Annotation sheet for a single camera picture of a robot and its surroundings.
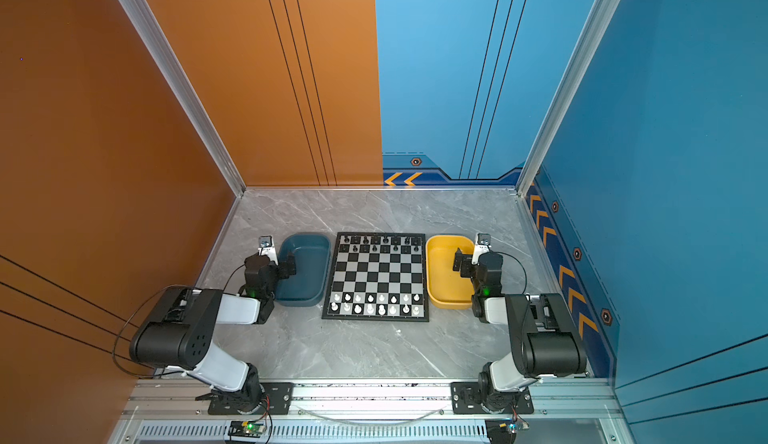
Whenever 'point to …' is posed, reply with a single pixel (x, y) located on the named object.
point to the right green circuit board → (517, 426)
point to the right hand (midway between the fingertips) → (472, 250)
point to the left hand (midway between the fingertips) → (274, 250)
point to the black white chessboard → (378, 276)
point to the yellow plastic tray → (446, 288)
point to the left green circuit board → (251, 428)
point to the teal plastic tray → (311, 284)
